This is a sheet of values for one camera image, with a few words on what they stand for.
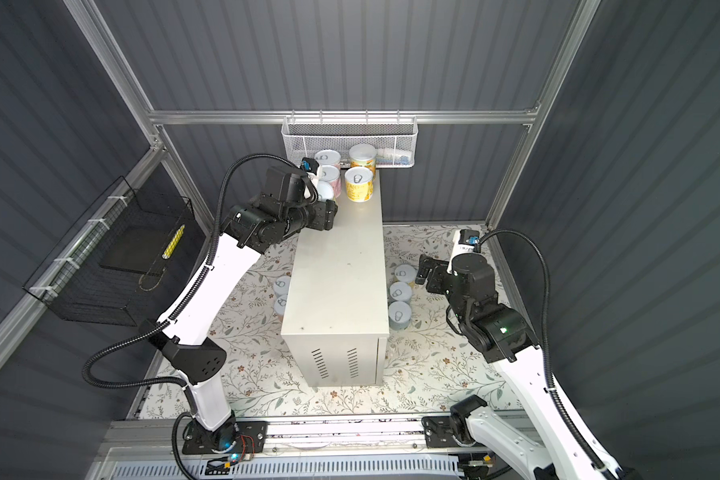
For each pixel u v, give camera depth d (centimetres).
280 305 92
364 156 79
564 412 39
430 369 85
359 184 75
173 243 79
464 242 56
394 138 83
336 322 57
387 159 91
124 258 73
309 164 60
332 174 77
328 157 83
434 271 59
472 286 47
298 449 73
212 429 62
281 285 96
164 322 44
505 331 44
